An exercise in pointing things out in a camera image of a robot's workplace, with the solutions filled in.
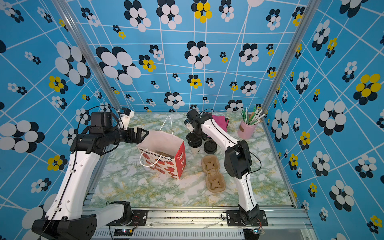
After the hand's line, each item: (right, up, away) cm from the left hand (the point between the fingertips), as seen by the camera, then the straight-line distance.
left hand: (140, 130), depth 71 cm
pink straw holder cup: (+60, -2, +28) cm, 66 cm away
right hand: (+27, -6, +22) cm, 35 cm away
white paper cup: (+26, -14, +24) cm, 38 cm away
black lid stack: (+36, -12, +26) cm, 46 cm away
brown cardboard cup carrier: (+38, -30, +12) cm, 49 cm away
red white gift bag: (+7, -13, +18) cm, 24 cm away
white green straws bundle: (+63, +7, +23) cm, 67 cm away
